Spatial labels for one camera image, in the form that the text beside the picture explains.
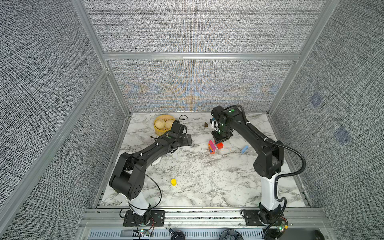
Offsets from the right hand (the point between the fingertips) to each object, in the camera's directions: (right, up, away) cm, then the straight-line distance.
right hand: (218, 140), depth 88 cm
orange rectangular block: (-2, -9, +9) cm, 13 cm away
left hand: (-20, 0, +5) cm, 21 cm away
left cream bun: (-38, +10, +18) cm, 43 cm away
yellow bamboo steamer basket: (-36, +15, +26) cm, 47 cm away
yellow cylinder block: (-26, -23, -4) cm, 35 cm away
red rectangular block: (0, -3, -3) cm, 4 cm away
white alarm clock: (-37, -14, +5) cm, 40 cm away
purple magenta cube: (-3, -4, +5) cm, 7 cm away
